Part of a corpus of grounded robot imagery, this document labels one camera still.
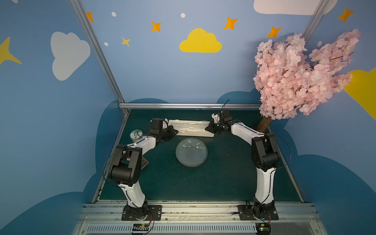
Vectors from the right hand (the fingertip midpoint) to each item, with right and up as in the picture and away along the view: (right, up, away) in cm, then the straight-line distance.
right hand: (206, 127), depth 100 cm
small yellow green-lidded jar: (-48, -5, -3) cm, 48 cm away
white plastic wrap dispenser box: (-24, +3, +5) cm, 25 cm away
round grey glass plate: (-11, -17, -4) cm, 20 cm away
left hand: (-19, -1, -5) cm, 20 cm away
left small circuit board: (-37, -51, -27) cm, 68 cm away
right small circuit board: (+26, -52, -26) cm, 63 cm away
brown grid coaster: (-41, -23, -7) cm, 48 cm away
